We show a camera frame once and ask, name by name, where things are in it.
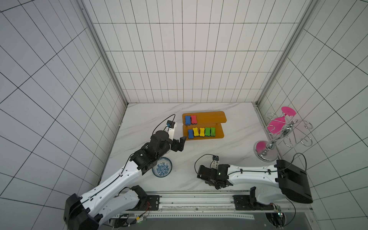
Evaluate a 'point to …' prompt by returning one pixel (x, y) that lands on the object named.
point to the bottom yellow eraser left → (195, 132)
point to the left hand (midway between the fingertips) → (176, 137)
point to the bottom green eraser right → (212, 132)
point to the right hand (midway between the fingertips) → (205, 181)
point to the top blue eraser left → (188, 120)
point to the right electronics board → (277, 219)
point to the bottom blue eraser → (190, 134)
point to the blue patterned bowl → (164, 167)
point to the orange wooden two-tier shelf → (203, 125)
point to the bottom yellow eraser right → (201, 132)
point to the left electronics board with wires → (141, 218)
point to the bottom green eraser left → (207, 131)
